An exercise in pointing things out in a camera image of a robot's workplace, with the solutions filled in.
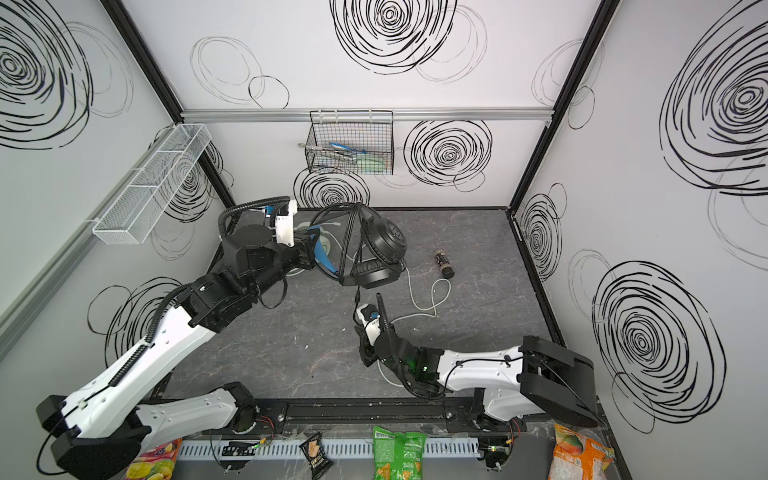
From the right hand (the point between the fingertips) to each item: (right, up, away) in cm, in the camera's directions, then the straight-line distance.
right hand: (352, 331), depth 76 cm
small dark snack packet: (-8, -25, -8) cm, 27 cm away
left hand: (-6, +26, -12) cm, 29 cm away
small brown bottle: (+28, +15, +25) cm, 41 cm away
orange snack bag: (+51, -24, -11) cm, 58 cm away
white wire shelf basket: (-54, +29, -4) cm, 61 cm away
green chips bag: (+11, -24, -11) cm, 29 cm away
